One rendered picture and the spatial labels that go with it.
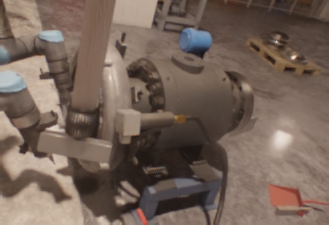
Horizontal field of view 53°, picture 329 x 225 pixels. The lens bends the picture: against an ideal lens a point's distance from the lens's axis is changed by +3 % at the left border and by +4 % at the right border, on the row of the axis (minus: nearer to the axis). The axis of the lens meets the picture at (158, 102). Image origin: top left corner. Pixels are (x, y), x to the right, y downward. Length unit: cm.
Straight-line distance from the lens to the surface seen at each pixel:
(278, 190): 287
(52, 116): 112
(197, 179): 214
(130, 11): 564
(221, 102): 199
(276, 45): 647
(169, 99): 176
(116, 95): 152
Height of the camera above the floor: 157
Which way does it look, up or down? 28 degrees down
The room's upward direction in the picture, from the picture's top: 17 degrees clockwise
